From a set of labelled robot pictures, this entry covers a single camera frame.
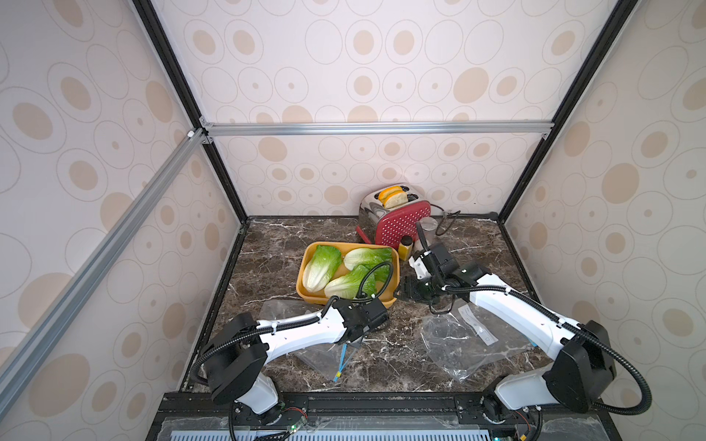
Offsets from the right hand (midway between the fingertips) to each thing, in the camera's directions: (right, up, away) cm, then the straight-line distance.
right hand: (408, 292), depth 81 cm
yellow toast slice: (-5, +33, +18) cm, 38 cm away
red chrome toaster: (-5, +21, +16) cm, 26 cm away
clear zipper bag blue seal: (-24, -20, 0) cm, 32 cm away
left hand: (-16, -12, +1) cm, 21 cm away
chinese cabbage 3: (-15, +4, -6) cm, 16 cm away
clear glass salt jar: (+10, +21, +16) cm, 28 cm away
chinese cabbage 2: (-11, +9, +15) cm, 21 cm away
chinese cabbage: (-28, +6, +13) cm, 31 cm away
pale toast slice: (-1, +31, +18) cm, 36 cm away
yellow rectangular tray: (-27, -3, +10) cm, 29 cm away
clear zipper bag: (+19, -16, +4) cm, 25 cm away
